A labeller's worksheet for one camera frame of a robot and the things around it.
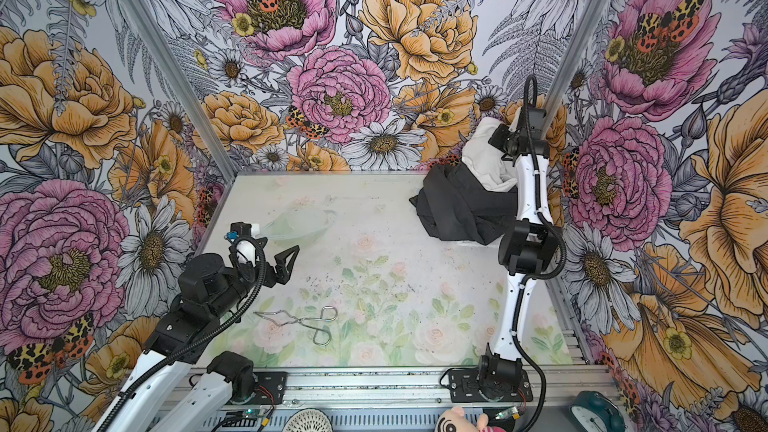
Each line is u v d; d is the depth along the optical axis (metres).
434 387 0.76
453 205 1.01
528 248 0.62
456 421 0.65
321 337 0.83
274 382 0.75
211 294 0.52
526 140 0.70
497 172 0.97
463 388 0.73
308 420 0.69
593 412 0.66
